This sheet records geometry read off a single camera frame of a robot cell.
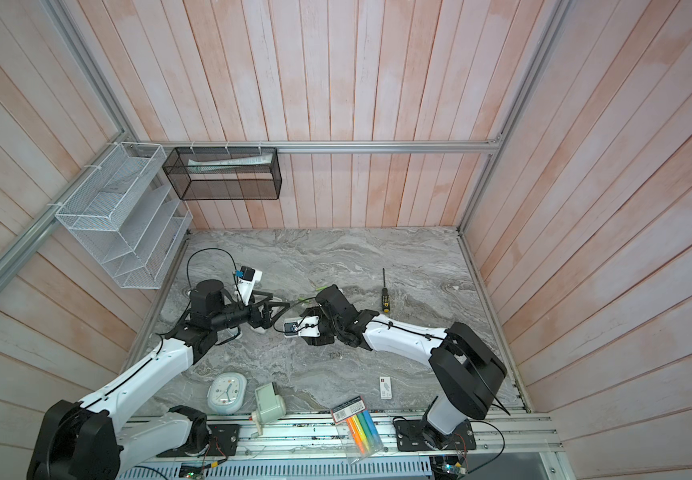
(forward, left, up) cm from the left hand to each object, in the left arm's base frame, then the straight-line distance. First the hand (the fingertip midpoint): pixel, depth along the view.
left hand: (279, 305), depth 79 cm
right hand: (0, -6, -8) cm, 10 cm away
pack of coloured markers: (-27, -21, -16) cm, 38 cm away
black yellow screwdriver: (+12, -32, -15) cm, 37 cm away
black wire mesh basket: (+49, +25, +8) cm, 56 cm away
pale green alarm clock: (-18, +14, -14) cm, 27 cm away
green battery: (+12, -4, -17) cm, 22 cm away
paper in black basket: (+39, +22, +18) cm, 48 cm away
